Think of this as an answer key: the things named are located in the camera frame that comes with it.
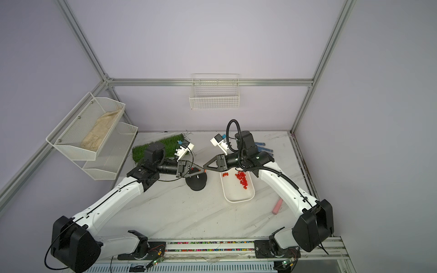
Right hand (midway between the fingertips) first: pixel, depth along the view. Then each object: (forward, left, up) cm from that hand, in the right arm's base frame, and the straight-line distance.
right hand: (207, 169), depth 68 cm
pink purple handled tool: (-6, -33, -27) cm, 44 cm away
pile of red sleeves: (+13, -17, -28) cm, 35 cm away
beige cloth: (+15, +52, +3) cm, 54 cm away
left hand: (-2, +2, 0) cm, 3 cm away
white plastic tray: (+4, -12, -28) cm, 31 cm away
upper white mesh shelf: (+17, +58, +3) cm, 61 cm away
